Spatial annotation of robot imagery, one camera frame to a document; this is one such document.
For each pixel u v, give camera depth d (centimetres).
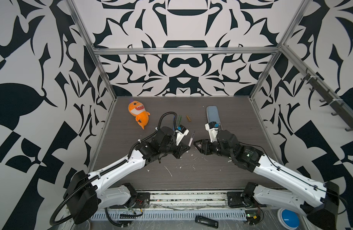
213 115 105
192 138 73
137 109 102
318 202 40
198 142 69
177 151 66
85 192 39
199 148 67
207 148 62
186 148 73
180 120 105
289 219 68
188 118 107
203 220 65
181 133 67
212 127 64
